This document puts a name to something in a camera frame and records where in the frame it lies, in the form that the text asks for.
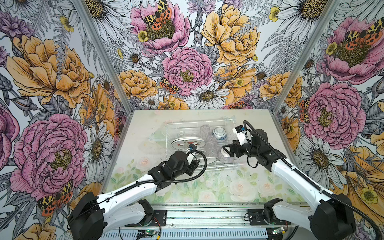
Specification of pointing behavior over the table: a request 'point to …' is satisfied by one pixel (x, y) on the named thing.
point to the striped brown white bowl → (225, 157)
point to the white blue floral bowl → (220, 134)
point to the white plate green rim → (209, 160)
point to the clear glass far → (205, 131)
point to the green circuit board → (150, 232)
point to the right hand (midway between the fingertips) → (229, 149)
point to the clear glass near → (211, 143)
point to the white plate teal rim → (184, 142)
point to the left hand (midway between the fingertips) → (194, 162)
